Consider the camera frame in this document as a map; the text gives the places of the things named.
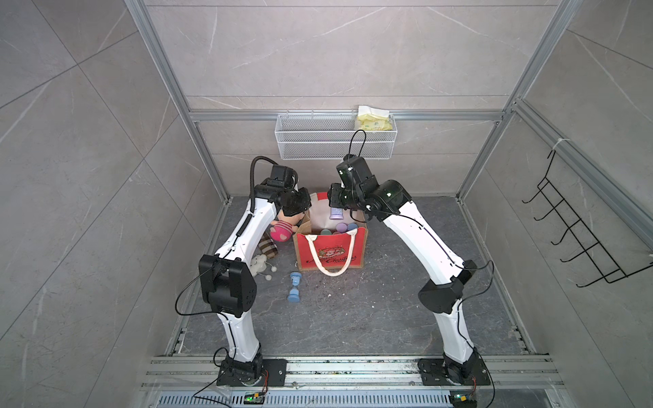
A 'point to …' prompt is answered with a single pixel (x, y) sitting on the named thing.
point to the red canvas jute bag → (331, 240)
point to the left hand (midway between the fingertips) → (315, 199)
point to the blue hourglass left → (294, 294)
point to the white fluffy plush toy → (258, 264)
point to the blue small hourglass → (352, 226)
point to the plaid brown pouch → (267, 246)
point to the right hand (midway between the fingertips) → (334, 194)
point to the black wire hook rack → (610, 269)
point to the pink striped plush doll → (283, 227)
